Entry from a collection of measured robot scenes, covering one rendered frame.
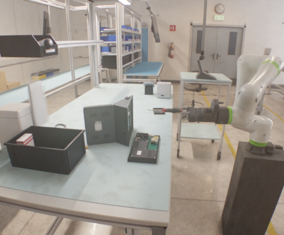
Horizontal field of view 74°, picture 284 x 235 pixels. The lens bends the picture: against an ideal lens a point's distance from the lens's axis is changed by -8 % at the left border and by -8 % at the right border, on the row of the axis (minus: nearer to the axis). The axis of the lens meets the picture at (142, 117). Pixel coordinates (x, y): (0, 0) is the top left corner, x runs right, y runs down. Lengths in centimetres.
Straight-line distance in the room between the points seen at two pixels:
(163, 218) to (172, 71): 711
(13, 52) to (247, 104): 110
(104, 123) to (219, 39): 699
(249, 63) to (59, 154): 118
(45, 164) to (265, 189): 142
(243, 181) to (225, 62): 656
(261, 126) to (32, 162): 133
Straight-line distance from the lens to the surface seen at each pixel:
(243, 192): 167
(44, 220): 218
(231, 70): 797
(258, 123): 148
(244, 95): 101
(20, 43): 105
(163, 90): 188
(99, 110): 102
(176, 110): 101
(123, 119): 101
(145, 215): 70
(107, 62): 392
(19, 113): 109
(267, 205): 179
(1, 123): 118
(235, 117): 107
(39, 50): 99
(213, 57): 776
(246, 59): 143
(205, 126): 314
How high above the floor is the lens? 151
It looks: 21 degrees down
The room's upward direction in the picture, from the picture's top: straight up
